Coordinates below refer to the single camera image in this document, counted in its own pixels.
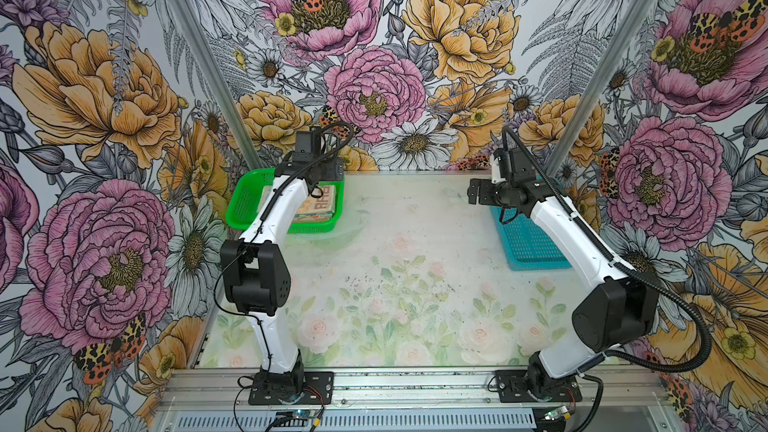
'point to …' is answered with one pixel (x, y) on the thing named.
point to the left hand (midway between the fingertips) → (323, 173)
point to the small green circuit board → (301, 413)
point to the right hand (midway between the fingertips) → (484, 200)
